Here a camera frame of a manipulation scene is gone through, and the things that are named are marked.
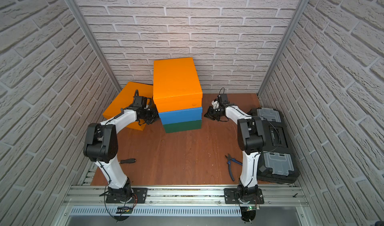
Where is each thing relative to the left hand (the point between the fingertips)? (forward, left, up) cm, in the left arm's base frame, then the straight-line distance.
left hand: (163, 112), depth 96 cm
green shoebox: (-11, -13, 0) cm, 17 cm away
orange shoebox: (+12, +29, 0) cm, 31 cm away
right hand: (0, -29, -2) cm, 29 cm away
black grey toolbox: (-37, -59, +10) cm, 70 cm away
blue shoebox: (-9, -18, +10) cm, 23 cm away
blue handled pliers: (-32, -41, -8) cm, 53 cm away
